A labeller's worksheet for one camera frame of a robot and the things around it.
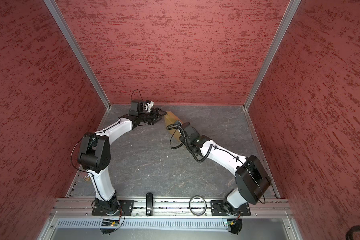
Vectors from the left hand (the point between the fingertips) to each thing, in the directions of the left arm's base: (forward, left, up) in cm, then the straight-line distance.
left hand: (165, 117), depth 92 cm
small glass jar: (-36, +37, -8) cm, 52 cm away
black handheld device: (-43, +5, -13) cm, 45 cm away
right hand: (-11, -15, -3) cm, 19 cm away
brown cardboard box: (-1, -3, -1) cm, 4 cm away
